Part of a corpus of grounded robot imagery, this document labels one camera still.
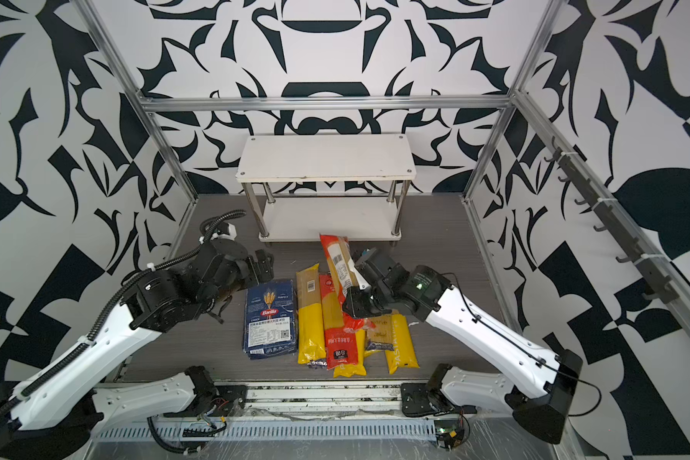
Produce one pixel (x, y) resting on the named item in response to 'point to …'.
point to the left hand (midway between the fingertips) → (256, 257)
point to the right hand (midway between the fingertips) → (343, 303)
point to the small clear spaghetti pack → (379, 334)
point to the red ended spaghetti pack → (341, 259)
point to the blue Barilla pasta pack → (269, 320)
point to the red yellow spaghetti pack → (341, 348)
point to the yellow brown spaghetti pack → (311, 338)
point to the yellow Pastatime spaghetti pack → (403, 353)
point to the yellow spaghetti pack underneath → (349, 371)
